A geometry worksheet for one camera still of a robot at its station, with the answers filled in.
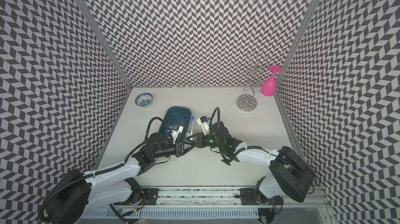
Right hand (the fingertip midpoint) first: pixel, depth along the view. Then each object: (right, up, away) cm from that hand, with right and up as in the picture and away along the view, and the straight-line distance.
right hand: (188, 127), depth 77 cm
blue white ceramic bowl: (-36, +14, +31) cm, 49 cm away
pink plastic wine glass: (+44, +20, +9) cm, 49 cm away
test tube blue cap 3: (+2, +5, 0) cm, 5 cm away
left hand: (+3, -8, -2) cm, 9 cm away
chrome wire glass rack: (+35, +28, +4) cm, 45 cm away
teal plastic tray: (-11, +4, +23) cm, 25 cm away
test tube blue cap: (-6, +2, +22) cm, 23 cm away
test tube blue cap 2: (-3, +2, +22) cm, 22 cm away
